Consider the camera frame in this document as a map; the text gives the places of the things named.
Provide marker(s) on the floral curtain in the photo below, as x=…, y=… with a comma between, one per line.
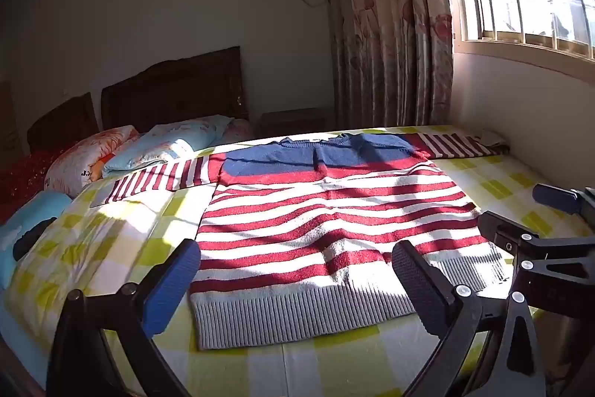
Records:
x=390, y=20

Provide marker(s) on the light blue floral pillow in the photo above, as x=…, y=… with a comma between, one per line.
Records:
x=158, y=146

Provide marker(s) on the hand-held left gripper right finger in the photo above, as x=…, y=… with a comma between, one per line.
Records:
x=419, y=291

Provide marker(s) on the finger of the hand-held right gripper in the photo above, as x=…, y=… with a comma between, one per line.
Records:
x=558, y=198
x=504, y=233

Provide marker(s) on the wooden nightstand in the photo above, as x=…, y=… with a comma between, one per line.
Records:
x=293, y=122

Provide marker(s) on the orange floral pillow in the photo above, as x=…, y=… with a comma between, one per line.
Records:
x=79, y=162

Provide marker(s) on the light blue blanket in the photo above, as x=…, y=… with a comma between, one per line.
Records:
x=25, y=215

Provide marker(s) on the small dark wooden headboard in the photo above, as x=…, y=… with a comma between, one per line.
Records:
x=62, y=122

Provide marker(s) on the small white cloth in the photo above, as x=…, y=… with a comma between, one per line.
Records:
x=493, y=137

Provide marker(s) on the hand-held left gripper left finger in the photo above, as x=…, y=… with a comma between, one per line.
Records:
x=171, y=291

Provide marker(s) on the red patterned blanket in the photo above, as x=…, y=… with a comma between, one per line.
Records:
x=21, y=180

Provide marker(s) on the large dark wooden headboard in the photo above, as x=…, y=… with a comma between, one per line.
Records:
x=172, y=92

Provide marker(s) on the red white striped sweater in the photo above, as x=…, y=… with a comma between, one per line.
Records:
x=325, y=234

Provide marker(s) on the dark object on pillow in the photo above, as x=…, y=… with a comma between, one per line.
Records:
x=30, y=236

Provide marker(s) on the yellow white checked bedsheet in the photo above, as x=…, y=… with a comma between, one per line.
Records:
x=116, y=257

